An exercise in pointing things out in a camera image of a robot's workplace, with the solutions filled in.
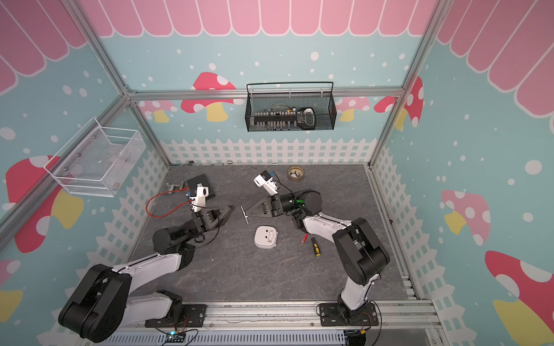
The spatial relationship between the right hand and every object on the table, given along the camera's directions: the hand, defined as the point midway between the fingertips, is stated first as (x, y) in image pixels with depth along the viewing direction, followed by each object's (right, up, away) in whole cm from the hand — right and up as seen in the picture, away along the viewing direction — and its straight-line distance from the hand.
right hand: (251, 217), depth 63 cm
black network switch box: (-37, +10, +46) cm, 60 cm away
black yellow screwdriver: (+23, -16, +25) cm, 38 cm away
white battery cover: (-2, +1, 0) cm, 3 cm away
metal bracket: (-46, +9, +46) cm, 66 cm away
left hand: (-6, +1, +1) cm, 6 cm away
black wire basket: (+2, +42, +31) cm, 52 cm away
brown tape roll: (+16, +16, +52) cm, 57 cm away
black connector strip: (+6, +37, +26) cm, 46 cm away
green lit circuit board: (-27, -42, +9) cm, 51 cm away
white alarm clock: (+2, -12, +26) cm, 29 cm away
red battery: (+18, -13, +28) cm, 36 cm away
